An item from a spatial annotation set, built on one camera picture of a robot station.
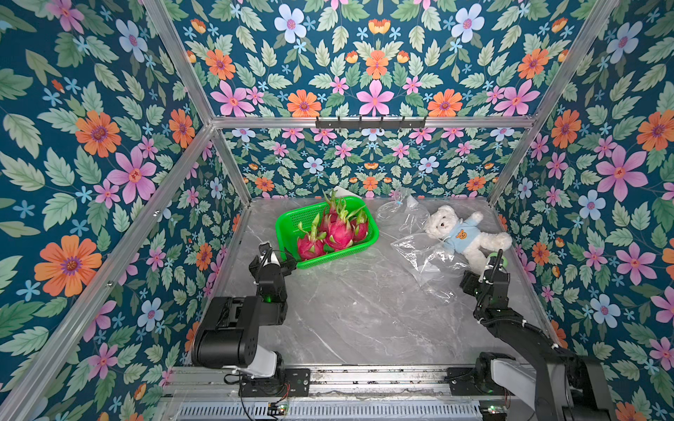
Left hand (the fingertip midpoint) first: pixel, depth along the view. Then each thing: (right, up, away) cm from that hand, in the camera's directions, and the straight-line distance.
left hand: (273, 251), depth 90 cm
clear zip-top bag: (+59, -7, +6) cm, 59 cm away
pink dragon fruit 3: (+18, +13, +12) cm, 26 cm away
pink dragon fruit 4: (+30, +9, +6) cm, 32 cm away
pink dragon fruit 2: (+23, +7, +1) cm, 24 cm away
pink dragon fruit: (+14, +2, -1) cm, 14 cm away
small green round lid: (+81, -2, +6) cm, 81 cm away
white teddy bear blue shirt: (+70, +5, +8) cm, 70 cm away
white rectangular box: (+22, +24, +28) cm, 43 cm away
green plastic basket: (+1, +8, +13) cm, 15 cm away
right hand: (+72, -7, -1) cm, 72 cm away
